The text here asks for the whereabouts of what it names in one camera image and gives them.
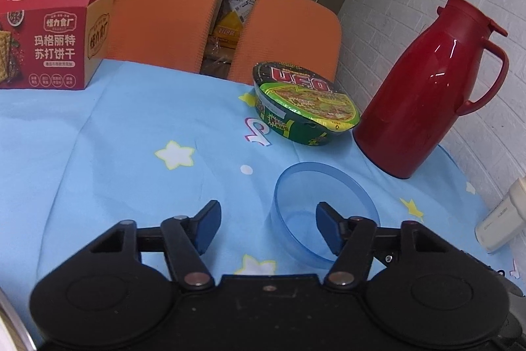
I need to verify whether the green instant noodle bowl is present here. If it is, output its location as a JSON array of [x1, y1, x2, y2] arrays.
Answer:
[[251, 62, 361, 146]]

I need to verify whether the white plastic device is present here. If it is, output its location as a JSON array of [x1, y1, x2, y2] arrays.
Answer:
[[474, 176, 526, 254]]

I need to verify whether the clear blue plastic bowl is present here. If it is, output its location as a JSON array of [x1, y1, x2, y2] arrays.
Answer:
[[270, 163, 381, 263]]

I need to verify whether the red cracker box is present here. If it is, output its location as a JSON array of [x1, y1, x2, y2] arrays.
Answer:
[[0, 0, 117, 91]]

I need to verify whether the blue printed tablecloth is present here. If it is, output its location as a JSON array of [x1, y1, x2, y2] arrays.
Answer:
[[0, 58, 526, 335]]

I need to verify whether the red thermos jug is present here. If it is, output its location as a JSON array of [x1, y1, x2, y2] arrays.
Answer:
[[352, 0, 510, 180]]

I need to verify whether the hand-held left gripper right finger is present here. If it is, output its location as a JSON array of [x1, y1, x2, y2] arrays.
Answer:
[[315, 201, 449, 290]]

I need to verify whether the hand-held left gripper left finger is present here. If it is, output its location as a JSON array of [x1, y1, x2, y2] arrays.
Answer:
[[88, 200, 223, 292]]

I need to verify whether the orange chair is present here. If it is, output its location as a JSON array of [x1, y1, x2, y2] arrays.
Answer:
[[227, 0, 343, 86], [105, 0, 220, 74]]

